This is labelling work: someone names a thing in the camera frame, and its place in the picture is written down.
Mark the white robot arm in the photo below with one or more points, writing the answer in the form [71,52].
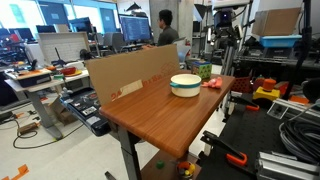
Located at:
[230,3]

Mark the green ball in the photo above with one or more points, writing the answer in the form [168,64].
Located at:
[160,164]

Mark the blue plastic bin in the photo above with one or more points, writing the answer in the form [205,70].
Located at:
[280,41]

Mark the orange black bar clamp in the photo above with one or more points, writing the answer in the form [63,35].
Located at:
[216,145]
[245,101]

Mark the black equipment case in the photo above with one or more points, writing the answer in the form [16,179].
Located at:
[31,79]

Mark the yellow plate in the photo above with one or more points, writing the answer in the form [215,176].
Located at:
[77,73]

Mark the black round object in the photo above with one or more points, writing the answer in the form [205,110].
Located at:
[311,90]

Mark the orange floor tape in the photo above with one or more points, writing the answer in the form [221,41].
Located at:
[20,171]

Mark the seated person dark shirt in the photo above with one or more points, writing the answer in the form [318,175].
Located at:
[165,30]

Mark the open cardboard box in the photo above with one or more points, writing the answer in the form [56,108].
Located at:
[63,113]

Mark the large cardboard box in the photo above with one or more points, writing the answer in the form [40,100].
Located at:
[276,21]

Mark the large computer monitor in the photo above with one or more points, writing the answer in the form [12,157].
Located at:
[135,28]

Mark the pink plush toy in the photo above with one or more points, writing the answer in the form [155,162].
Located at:
[213,83]

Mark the colourful patterned cube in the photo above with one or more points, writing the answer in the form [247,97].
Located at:
[201,70]

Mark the grey office chair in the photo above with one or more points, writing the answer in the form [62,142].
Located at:
[115,41]

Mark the black perforated breadboard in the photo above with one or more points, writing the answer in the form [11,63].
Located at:
[260,133]

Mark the background computer monitor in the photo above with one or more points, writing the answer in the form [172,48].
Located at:
[80,25]

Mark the black stand pole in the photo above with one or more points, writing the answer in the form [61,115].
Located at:
[305,33]

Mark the cup of coloured balls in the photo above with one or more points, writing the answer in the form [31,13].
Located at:
[185,169]

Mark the white pegboard panel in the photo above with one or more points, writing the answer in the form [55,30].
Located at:
[63,46]

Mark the orange flat object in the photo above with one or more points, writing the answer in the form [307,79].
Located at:
[299,99]

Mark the black metal table leg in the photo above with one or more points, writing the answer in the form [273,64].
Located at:
[128,153]

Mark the brown cardboard sheet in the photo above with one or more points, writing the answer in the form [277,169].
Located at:
[133,73]

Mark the wooden lower shelf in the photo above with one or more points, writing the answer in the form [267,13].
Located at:
[156,173]

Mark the black floor case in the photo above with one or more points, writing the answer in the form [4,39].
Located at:
[86,110]

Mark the red basket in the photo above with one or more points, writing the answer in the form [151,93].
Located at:
[240,85]

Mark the white desk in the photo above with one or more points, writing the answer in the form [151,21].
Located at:
[38,110]

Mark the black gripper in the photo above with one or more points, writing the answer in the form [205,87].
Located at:
[225,20]

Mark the yellow emergency stop box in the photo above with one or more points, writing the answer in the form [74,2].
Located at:
[266,91]

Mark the cream bowl teal rim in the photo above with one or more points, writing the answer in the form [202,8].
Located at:
[185,86]

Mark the aluminium extrusion rail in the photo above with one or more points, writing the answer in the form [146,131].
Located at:
[293,110]
[286,166]

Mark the red bowl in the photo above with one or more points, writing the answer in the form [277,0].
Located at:
[68,70]

